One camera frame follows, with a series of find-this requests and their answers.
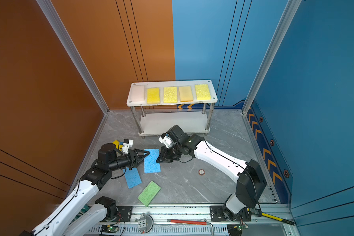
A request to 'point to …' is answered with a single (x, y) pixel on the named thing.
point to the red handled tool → (192, 222)
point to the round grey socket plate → (145, 223)
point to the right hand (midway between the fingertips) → (156, 161)
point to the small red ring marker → (201, 172)
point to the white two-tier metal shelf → (157, 106)
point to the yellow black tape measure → (279, 219)
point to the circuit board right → (241, 227)
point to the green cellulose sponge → (149, 193)
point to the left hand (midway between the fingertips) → (149, 154)
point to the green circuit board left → (110, 228)
